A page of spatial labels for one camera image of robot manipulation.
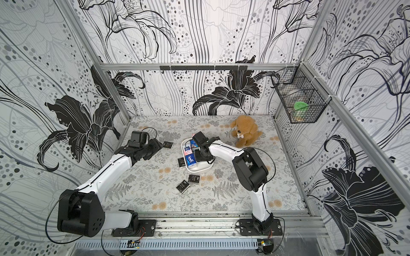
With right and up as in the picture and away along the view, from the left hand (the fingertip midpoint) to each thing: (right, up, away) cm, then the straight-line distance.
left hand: (162, 148), depth 87 cm
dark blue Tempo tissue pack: (+16, -7, +3) cm, 18 cm away
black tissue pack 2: (+10, -9, +6) cm, 15 cm away
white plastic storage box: (+22, -11, +6) cm, 25 cm away
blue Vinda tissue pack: (+17, +1, +9) cm, 19 cm away
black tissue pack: (+18, -17, -1) cm, 24 cm away
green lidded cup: (+73, +23, -8) cm, 77 cm away
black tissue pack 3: (-1, +1, +14) cm, 14 cm away
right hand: (+22, -6, +9) cm, 24 cm away
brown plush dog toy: (+48, +10, +5) cm, 49 cm away
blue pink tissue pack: (+13, -2, +6) cm, 15 cm away
